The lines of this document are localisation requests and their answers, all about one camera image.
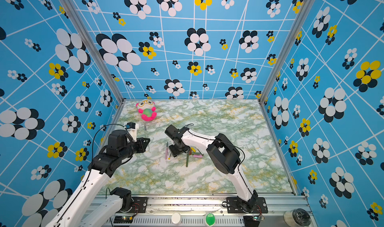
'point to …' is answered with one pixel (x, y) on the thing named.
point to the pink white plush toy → (147, 109)
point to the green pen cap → (196, 153)
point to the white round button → (176, 218)
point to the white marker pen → (197, 149)
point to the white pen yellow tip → (168, 157)
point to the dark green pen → (187, 160)
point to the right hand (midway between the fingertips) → (177, 152)
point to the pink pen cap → (197, 156)
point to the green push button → (210, 219)
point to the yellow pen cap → (193, 149)
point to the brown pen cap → (190, 151)
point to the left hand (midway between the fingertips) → (149, 139)
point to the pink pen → (167, 152)
